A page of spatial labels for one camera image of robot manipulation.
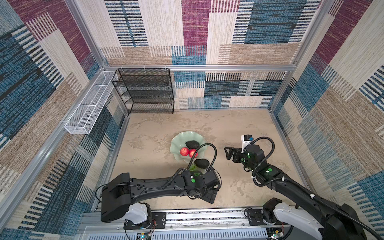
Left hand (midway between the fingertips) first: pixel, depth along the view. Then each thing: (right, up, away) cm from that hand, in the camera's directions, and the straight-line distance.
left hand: (210, 193), depth 74 cm
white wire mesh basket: (-76, +36, +17) cm, 85 cm away
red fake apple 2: (-9, +17, +17) cm, 26 cm away
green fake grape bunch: (-8, +9, +11) cm, 16 cm away
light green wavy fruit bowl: (-17, +23, +25) cm, 38 cm away
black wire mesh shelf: (-44, +59, +37) cm, 82 cm away
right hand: (+12, +20, +8) cm, 25 cm away
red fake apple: (-14, +17, +18) cm, 28 cm away
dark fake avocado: (-9, +21, +23) cm, 32 cm away
